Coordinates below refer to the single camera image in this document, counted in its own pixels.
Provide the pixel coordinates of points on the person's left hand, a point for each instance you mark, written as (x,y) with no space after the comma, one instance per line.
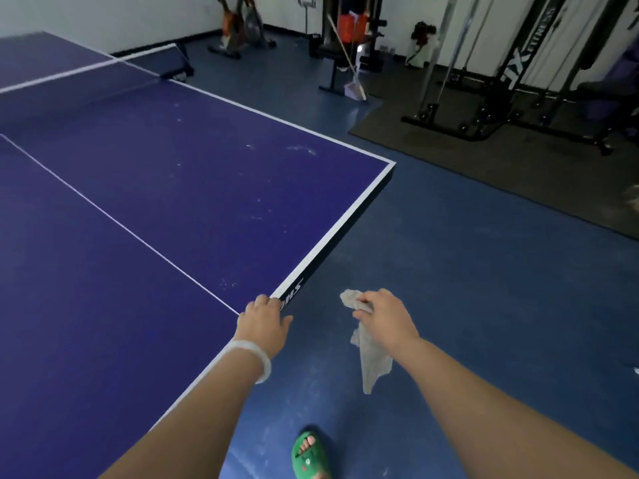
(262,324)

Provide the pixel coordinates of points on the person's right forearm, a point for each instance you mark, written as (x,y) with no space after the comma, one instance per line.
(499,419)

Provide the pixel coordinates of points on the orange bag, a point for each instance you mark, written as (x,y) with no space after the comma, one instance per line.
(352,27)

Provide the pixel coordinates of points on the black red gear bundle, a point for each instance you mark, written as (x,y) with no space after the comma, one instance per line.
(423,34)

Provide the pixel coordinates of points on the white jade bangle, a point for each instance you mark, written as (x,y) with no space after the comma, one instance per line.
(249,345)

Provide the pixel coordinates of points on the person's left forearm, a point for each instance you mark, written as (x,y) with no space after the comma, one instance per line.
(199,424)

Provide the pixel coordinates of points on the black fitness machine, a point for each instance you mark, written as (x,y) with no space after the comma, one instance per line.
(332,69)

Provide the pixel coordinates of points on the grey cleaning cloth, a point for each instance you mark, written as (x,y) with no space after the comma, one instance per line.
(372,364)

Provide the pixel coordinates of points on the person's left foot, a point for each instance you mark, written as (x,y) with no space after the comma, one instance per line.
(309,444)

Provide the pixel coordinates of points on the green left slipper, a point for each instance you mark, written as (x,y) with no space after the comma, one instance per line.
(304,466)

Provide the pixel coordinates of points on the white wall box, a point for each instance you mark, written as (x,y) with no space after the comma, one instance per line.
(307,2)

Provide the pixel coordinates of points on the crumpled white plastic sheet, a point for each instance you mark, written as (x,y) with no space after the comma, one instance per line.
(634,194)

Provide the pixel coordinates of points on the black exercise equipment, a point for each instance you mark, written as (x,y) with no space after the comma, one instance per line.
(514,69)

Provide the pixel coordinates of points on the blue table net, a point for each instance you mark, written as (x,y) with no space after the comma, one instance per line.
(75,87)

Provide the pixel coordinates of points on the person's right hand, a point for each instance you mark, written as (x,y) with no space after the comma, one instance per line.
(389,321)

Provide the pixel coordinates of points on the black floor mat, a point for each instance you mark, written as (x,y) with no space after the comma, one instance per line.
(499,159)

